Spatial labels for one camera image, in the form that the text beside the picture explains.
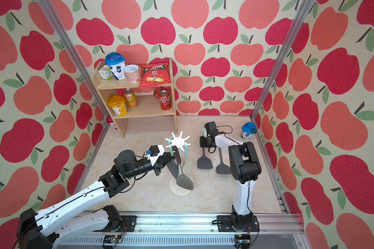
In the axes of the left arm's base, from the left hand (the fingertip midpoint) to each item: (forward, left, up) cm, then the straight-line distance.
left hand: (174, 158), depth 64 cm
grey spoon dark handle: (-2, -3, -18) cm, 18 cm away
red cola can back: (+52, +14, -3) cm, 54 cm away
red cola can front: (+38, +7, 0) cm, 38 cm away
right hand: (+26, -17, -27) cm, 41 cm away
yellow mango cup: (+34, +33, 0) cm, 47 cm away
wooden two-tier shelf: (+47, +14, -8) cm, 50 cm away
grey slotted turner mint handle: (+14, -17, -30) cm, 37 cm away
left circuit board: (-25, +29, -32) cm, 50 cm away
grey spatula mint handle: (+10, -27, -29) cm, 41 cm away
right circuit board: (-26, -32, -32) cm, 52 cm away
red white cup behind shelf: (+42, +48, -20) cm, 67 cm away
